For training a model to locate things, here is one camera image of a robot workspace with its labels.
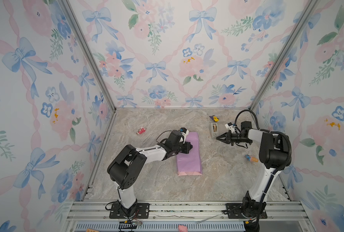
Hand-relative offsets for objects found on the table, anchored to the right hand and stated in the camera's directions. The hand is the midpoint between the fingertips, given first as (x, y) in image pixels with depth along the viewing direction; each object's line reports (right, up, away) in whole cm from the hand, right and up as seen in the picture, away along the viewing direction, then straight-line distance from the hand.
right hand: (217, 138), depth 97 cm
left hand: (-17, -4, -8) cm, 19 cm away
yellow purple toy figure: (+2, +14, +13) cm, 19 cm away
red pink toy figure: (-53, +4, +6) cm, 53 cm away
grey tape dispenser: (-1, +2, +3) cm, 4 cm away
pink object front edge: (-25, -39, -29) cm, 55 cm away
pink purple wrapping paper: (-20, -14, -13) cm, 27 cm away
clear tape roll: (0, +7, +6) cm, 9 cm away
